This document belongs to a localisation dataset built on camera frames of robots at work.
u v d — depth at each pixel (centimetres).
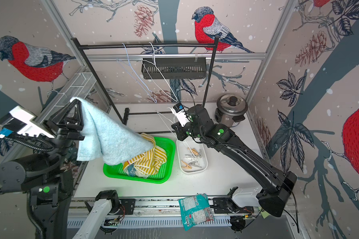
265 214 71
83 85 91
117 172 86
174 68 106
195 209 70
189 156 92
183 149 93
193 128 54
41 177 35
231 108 94
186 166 86
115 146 52
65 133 35
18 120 30
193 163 88
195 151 90
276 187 38
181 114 57
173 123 66
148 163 80
